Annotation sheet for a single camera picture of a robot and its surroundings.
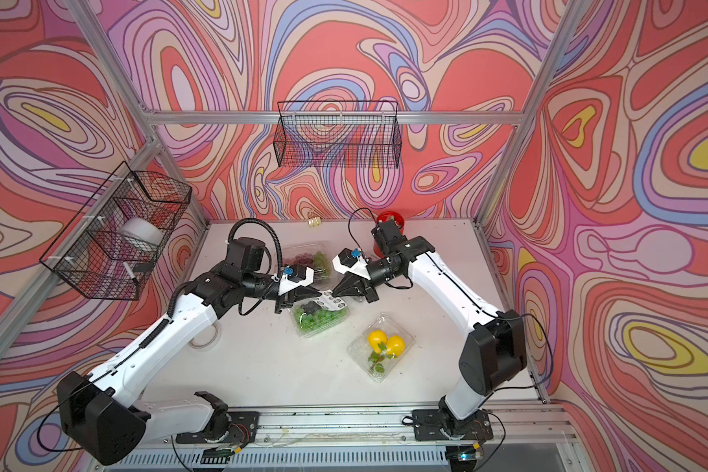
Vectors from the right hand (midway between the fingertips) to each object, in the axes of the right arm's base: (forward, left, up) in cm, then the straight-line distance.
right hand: (338, 298), depth 71 cm
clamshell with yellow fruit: (-5, -11, -19) cm, 23 cm away
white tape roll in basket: (+16, +50, +9) cm, 53 cm away
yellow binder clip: (+49, +12, -21) cm, 55 cm away
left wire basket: (+16, +61, +5) cm, 63 cm away
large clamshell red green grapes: (+29, +10, -18) cm, 35 cm away
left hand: (+1, +4, +2) cm, 5 cm away
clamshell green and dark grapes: (+3, +8, -20) cm, 21 cm away
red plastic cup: (+39, -17, -10) cm, 44 cm away
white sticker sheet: (0, +2, -1) cm, 3 cm away
